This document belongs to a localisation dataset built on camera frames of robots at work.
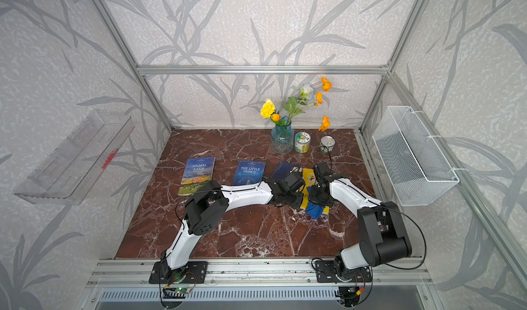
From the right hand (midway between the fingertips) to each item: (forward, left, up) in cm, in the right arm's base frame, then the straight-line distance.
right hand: (314, 198), depth 90 cm
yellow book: (+6, +2, +8) cm, 10 cm away
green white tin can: (+29, +4, +6) cm, 30 cm away
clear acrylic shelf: (-2, +85, +29) cm, 89 cm away
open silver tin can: (+30, -10, +2) cm, 32 cm away
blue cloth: (-7, +1, +4) cm, 8 cm away
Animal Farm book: (+16, +56, -1) cm, 58 cm away
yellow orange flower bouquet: (+45, +1, +23) cm, 50 cm away
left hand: (-1, +6, -1) cm, 6 cm away
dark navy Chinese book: (+17, +14, -2) cm, 22 cm away
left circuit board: (-34, +53, -4) cm, 63 cm away
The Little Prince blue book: (+14, +30, 0) cm, 34 cm away
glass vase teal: (+29, +14, +9) cm, 33 cm away
